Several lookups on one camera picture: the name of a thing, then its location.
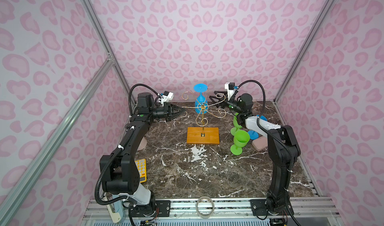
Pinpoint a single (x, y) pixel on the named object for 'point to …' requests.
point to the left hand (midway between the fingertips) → (185, 111)
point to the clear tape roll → (212, 210)
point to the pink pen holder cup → (143, 144)
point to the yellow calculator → (141, 165)
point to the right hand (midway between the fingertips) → (214, 94)
